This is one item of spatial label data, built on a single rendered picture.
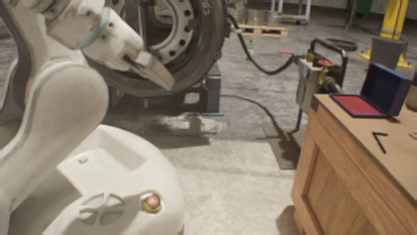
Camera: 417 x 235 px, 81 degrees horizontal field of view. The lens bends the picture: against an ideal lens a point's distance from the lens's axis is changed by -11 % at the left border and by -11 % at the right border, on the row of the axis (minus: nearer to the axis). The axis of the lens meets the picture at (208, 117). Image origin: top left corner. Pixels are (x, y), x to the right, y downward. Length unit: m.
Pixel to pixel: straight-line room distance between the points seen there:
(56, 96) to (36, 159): 0.12
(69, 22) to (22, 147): 0.27
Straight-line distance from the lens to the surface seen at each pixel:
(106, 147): 0.88
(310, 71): 1.32
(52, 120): 0.55
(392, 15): 4.45
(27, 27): 0.56
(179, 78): 1.36
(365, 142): 0.69
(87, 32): 0.38
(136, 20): 1.31
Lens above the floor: 0.76
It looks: 26 degrees down
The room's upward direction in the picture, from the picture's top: 3 degrees clockwise
